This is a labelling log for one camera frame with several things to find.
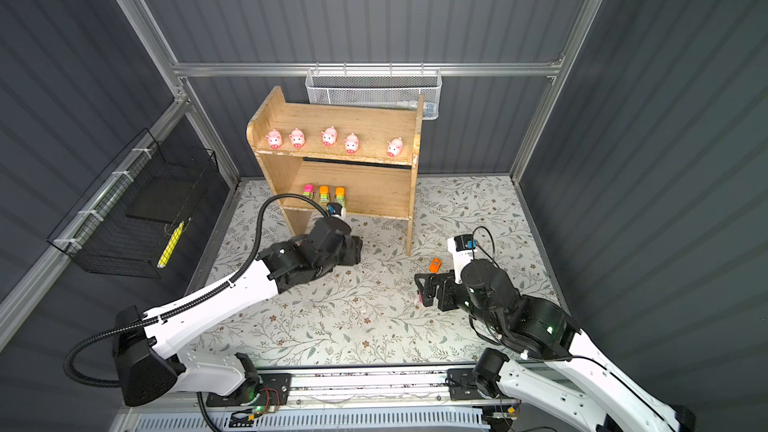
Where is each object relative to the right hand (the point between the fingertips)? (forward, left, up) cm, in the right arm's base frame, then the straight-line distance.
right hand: (432, 278), depth 65 cm
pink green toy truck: (-6, +3, +4) cm, 8 cm away
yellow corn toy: (+3, +60, +3) cm, 60 cm away
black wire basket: (+13, +73, +4) cm, 74 cm away
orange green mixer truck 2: (+27, +24, -2) cm, 36 cm away
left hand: (+13, +19, -4) cm, 23 cm away
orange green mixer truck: (+28, +28, -2) cm, 40 cm away
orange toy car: (+16, -4, -25) cm, 30 cm away
